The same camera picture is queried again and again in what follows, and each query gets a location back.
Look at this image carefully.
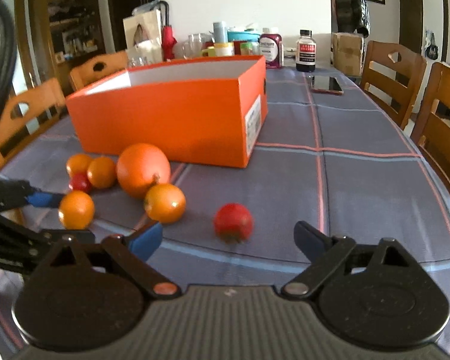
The red cherry tomato front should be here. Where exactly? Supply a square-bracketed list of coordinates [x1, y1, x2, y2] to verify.
[69, 172, 92, 194]

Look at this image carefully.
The red cherry tomato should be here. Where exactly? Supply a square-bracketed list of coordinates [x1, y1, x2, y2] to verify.
[214, 203, 254, 243]
[69, 172, 92, 194]

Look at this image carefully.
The small oval tangerine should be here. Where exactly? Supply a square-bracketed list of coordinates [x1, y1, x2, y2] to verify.
[144, 184, 187, 224]

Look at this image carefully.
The large orange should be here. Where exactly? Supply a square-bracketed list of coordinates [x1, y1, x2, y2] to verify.
[116, 143, 171, 199]

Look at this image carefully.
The wooden chair left near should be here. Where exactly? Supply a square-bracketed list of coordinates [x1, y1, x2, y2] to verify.
[0, 77, 65, 170]

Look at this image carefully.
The wooden chair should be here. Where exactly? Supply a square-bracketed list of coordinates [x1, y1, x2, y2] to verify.
[411, 62, 450, 194]
[0, 77, 65, 170]
[360, 41, 426, 129]
[69, 50, 128, 91]

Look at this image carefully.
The wooden chair left far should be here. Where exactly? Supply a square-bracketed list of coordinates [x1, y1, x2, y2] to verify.
[69, 50, 128, 91]

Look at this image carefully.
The wooden chair right near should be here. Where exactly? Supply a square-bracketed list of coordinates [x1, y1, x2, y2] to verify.
[411, 62, 450, 194]

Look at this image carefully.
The orange cardboard box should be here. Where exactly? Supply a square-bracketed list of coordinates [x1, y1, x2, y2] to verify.
[65, 55, 268, 168]

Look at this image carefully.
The clear glass cup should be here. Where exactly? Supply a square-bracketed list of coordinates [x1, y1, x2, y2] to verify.
[127, 56, 149, 68]

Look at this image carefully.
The black smartphone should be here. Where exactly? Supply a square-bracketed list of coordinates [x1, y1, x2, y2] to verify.
[307, 76, 344, 95]

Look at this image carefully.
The wooden chair right far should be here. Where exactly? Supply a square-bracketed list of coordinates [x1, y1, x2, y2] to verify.
[360, 41, 426, 129]

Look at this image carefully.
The white paper gift bag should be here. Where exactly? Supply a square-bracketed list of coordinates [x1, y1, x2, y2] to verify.
[122, 10, 163, 65]

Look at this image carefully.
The wooden shelf cabinet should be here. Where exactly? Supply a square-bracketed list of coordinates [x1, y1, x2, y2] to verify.
[30, 0, 110, 68]

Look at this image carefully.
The red folded umbrella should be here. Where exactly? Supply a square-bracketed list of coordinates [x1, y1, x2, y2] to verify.
[159, 0, 177, 60]

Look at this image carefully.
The brown cardboard parcel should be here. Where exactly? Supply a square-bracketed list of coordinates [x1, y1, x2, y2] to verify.
[332, 33, 364, 77]

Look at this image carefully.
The dark bottle red label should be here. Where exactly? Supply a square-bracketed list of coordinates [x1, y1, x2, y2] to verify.
[295, 29, 316, 72]

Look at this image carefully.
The purple supplement bottle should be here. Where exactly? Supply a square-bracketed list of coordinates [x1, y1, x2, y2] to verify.
[259, 33, 284, 69]

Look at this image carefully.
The green mug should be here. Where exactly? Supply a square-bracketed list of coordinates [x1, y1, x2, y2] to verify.
[201, 46, 216, 57]

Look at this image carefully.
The white yellow lidded jar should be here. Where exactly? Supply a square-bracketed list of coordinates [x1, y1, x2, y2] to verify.
[214, 42, 235, 57]

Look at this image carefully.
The teal lidded container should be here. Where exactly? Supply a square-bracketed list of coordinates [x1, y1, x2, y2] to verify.
[227, 30, 261, 42]

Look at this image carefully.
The black puffer jacket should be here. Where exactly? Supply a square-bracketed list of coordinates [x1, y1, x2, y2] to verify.
[332, 0, 371, 38]

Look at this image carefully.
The blue grey thermos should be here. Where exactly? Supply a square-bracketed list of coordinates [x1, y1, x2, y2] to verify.
[213, 22, 228, 43]

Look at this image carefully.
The black corrugated cable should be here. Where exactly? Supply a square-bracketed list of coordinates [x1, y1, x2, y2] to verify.
[0, 0, 19, 151]

